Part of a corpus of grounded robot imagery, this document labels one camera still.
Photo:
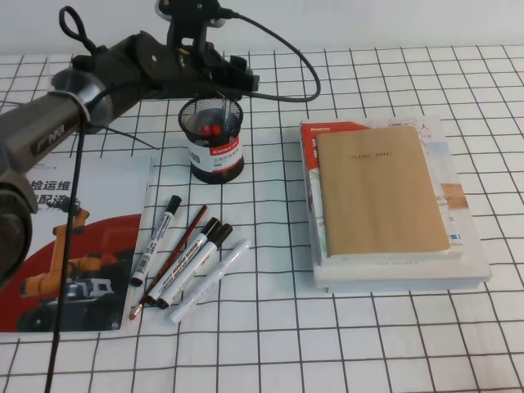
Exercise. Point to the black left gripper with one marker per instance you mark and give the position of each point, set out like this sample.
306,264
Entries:
166,74

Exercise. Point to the clear ballpoint pen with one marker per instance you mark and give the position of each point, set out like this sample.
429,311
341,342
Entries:
226,104

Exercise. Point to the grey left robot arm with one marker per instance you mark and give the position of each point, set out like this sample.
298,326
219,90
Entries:
96,90

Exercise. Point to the black mesh pen holder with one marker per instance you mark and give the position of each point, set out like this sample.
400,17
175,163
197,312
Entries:
215,159

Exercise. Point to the red items in holder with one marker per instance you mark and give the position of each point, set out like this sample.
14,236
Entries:
210,130

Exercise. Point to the white marker pen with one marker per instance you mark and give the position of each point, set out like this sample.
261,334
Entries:
209,282

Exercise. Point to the red cover book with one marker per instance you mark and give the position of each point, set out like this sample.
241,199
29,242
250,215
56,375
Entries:
309,131

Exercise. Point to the left black cap marker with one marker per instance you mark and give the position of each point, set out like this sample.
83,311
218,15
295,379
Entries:
149,254

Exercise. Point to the black cap marker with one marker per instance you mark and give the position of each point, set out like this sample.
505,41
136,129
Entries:
176,282
149,254

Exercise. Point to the middle whiteboard marker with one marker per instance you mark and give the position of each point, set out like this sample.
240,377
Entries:
180,263

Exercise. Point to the right black cap marker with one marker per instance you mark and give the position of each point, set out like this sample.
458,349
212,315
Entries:
176,282

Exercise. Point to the robot brochure booklet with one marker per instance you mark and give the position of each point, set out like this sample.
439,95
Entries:
95,276

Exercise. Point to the tan classic notebook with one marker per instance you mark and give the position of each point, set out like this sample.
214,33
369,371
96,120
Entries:
378,197

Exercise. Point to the white magazine book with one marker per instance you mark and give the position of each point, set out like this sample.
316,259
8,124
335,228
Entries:
445,182

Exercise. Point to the dark red pencil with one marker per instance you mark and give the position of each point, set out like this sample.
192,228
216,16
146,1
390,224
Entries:
135,311

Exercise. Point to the large white bottom book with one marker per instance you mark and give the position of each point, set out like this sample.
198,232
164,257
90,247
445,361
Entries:
465,272

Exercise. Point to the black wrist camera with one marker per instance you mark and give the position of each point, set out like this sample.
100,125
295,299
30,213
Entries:
189,20

